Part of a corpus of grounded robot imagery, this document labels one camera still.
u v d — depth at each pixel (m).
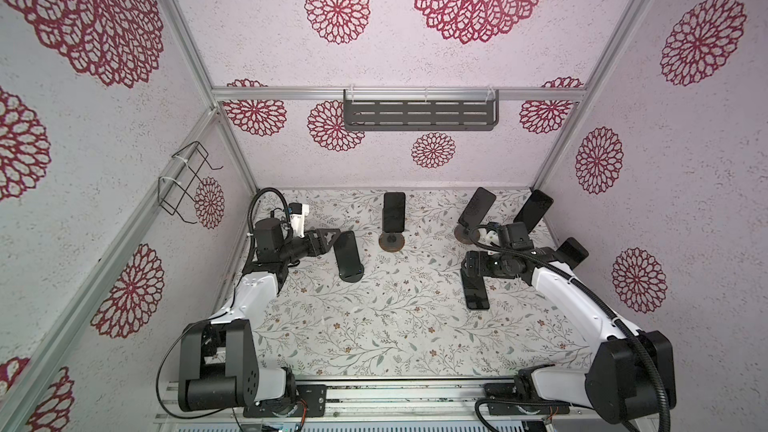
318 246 0.75
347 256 0.91
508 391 0.75
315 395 0.76
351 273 0.92
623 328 0.43
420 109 0.95
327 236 0.85
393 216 0.97
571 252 1.01
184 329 0.45
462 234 1.04
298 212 0.76
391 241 1.04
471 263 0.77
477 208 0.99
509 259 0.64
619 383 0.40
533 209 0.99
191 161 0.81
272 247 0.66
